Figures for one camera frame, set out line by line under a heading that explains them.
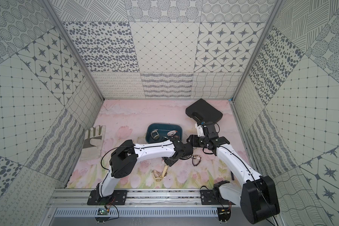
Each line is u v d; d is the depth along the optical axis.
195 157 0.86
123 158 0.50
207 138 0.65
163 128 1.04
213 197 0.73
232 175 0.81
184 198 0.76
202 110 1.07
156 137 0.95
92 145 0.93
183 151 0.63
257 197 0.39
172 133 0.98
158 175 0.81
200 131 0.77
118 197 0.74
